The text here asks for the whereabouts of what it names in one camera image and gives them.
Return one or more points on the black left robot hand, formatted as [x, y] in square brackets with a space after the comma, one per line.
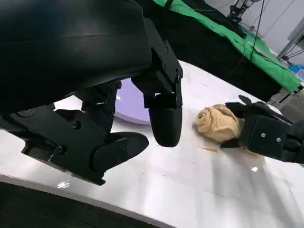
[59, 47]

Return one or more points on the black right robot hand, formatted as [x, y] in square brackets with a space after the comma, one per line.
[268, 135]

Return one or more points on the beige towel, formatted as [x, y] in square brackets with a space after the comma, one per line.
[213, 123]

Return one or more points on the green cloth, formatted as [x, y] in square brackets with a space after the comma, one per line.
[273, 65]

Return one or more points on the lilac plate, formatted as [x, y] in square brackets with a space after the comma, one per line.
[130, 104]

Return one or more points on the black cloth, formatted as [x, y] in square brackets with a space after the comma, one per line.
[202, 47]

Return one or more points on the metal frame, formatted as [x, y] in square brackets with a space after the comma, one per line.
[288, 40]

